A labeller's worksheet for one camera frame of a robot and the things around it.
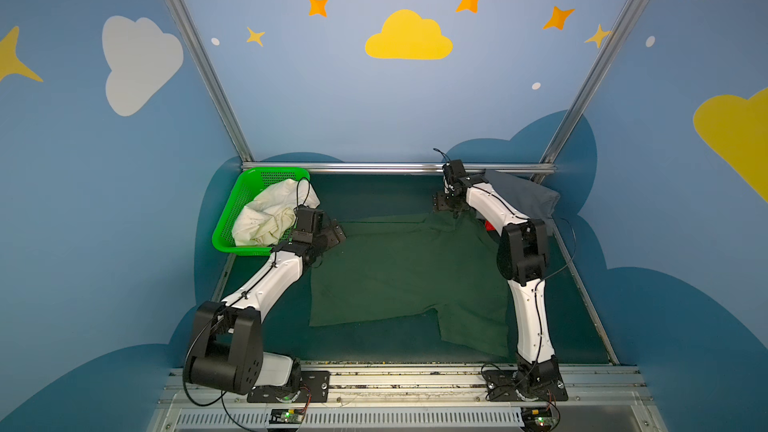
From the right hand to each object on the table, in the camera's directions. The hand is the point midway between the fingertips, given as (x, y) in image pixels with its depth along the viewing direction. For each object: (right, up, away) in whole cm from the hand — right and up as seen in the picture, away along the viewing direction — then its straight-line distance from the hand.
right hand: (448, 201), depth 105 cm
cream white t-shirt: (-62, -6, -4) cm, 62 cm away
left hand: (-38, -10, -15) cm, 42 cm away
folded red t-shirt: (+3, -7, -34) cm, 35 cm away
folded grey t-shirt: (+26, +2, -1) cm, 26 cm away
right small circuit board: (+15, -54, -33) cm, 65 cm away
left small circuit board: (-46, -52, -34) cm, 78 cm away
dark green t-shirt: (-3, -20, -9) cm, 22 cm away
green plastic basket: (-75, +5, +6) cm, 76 cm away
